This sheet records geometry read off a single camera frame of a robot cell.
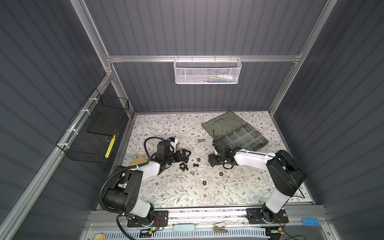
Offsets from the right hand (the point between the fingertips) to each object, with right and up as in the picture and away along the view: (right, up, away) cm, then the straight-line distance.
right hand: (214, 160), depth 93 cm
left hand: (-18, +5, -2) cm, 19 cm away
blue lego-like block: (+44, -25, -22) cm, 55 cm away
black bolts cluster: (-19, -4, -2) cm, 20 cm away
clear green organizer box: (+16, +18, +9) cm, 26 cm away
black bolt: (-12, -2, -2) cm, 12 cm away
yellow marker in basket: (-51, +9, -27) cm, 59 cm away
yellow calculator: (-48, 0, +1) cm, 48 cm away
